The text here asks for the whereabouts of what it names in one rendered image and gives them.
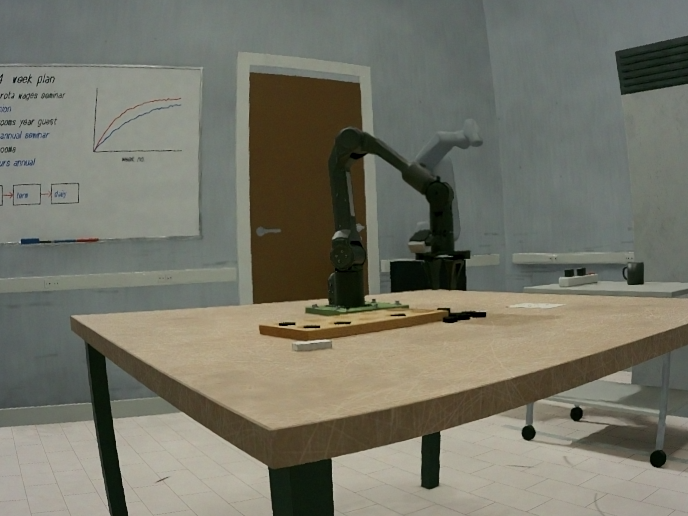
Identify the tan tray with round pockets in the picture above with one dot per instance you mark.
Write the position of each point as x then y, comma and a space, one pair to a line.
361, 324

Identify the white sheet of paper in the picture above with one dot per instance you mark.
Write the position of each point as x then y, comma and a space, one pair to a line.
533, 305

